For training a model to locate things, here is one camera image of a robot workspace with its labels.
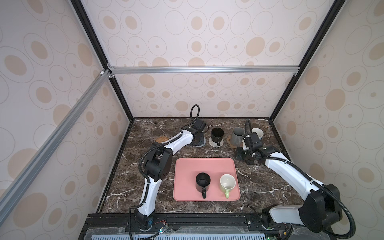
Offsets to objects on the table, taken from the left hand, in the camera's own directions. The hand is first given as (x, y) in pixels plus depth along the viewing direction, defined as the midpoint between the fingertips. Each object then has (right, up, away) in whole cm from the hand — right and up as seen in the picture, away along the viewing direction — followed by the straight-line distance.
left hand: (203, 138), depth 97 cm
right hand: (+18, -9, -12) cm, 23 cm away
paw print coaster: (+18, -2, +8) cm, 20 cm away
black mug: (-1, -23, -13) cm, 27 cm away
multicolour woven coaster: (+8, -4, +4) cm, 10 cm away
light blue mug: (+37, +4, +2) cm, 37 cm away
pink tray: (-11, -20, -5) cm, 23 cm away
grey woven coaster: (-1, -5, +6) cm, 8 cm away
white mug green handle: (+13, -24, -12) cm, 30 cm away
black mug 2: (+10, +3, +8) cm, 13 cm away
